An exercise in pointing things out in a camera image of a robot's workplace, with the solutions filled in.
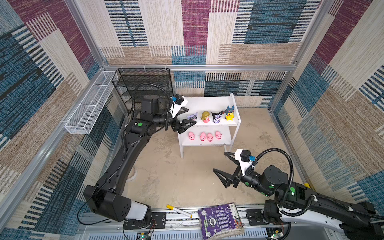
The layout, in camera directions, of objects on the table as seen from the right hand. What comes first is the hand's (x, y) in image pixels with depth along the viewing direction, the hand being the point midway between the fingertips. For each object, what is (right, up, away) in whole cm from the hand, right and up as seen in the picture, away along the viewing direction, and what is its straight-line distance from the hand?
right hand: (220, 164), depth 61 cm
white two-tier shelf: (+10, +13, +29) cm, 33 cm away
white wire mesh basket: (-77, +18, +31) cm, 85 cm away
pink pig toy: (-12, +10, +23) cm, 28 cm away
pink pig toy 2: (-6, +9, +22) cm, 25 cm away
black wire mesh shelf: (-55, +45, +39) cm, 81 cm away
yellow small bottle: (+54, -19, +26) cm, 63 cm away
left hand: (-12, +21, +7) cm, 25 cm away
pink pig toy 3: (-2, +9, +22) cm, 24 cm away
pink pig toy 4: (+3, +10, +23) cm, 25 cm away
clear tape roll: (-47, -15, +26) cm, 56 cm away
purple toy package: (+2, -30, +11) cm, 32 cm away
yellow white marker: (-18, -28, +16) cm, 36 cm away
